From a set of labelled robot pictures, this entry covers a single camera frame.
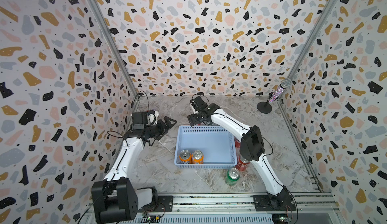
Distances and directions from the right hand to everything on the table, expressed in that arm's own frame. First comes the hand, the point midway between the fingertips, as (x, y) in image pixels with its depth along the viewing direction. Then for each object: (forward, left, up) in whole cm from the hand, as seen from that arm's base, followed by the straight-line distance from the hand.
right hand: (194, 118), depth 96 cm
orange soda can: (-26, +3, +1) cm, 26 cm away
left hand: (-12, +10, +9) cm, 18 cm away
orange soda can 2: (-25, -4, -1) cm, 25 cm away
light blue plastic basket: (-15, -8, -9) cm, 19 cm away
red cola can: (-28, -27, -2) cm, 39 cm away
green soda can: (-34, -21, -1) cm, 40 cm away
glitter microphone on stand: (+20, -53, -11) cm, 57 cm away
